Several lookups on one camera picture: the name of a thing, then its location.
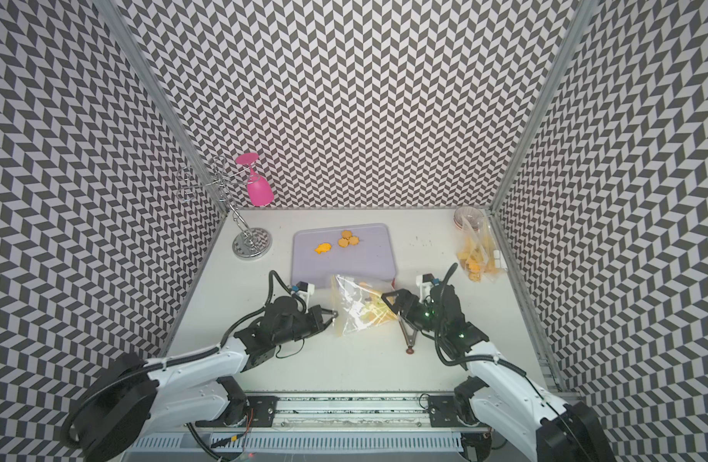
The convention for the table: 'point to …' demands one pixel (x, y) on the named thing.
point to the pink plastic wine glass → (259, 189)
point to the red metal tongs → (411, 347)
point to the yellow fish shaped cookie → (323, 247)
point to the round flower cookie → (346, 234)
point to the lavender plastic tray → (369, 253)
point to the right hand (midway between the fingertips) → (388, 309)
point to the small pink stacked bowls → (468, 218)
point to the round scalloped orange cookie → (342, 242)
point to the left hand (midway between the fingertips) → (338, 316)
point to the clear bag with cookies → (358, 306)
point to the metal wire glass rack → (249, 243)
